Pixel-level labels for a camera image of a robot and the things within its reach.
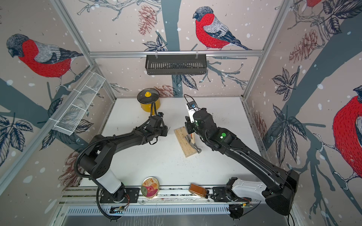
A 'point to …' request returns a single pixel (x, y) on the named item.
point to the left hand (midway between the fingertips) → (169, 125)
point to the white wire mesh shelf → (67, 122)
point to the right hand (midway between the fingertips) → (188, 114)
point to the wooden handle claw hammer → (192, 141)
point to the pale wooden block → (187, 148)
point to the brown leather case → (197, 189)
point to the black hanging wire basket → (176, 65)
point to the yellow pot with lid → (146, 97)
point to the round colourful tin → (150, 187)
